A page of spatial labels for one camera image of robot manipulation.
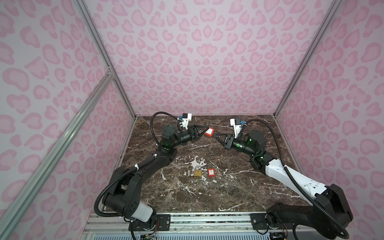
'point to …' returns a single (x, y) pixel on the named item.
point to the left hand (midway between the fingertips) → (209, 126)
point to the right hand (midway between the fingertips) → (215, 136)
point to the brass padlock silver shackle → (198, 172)
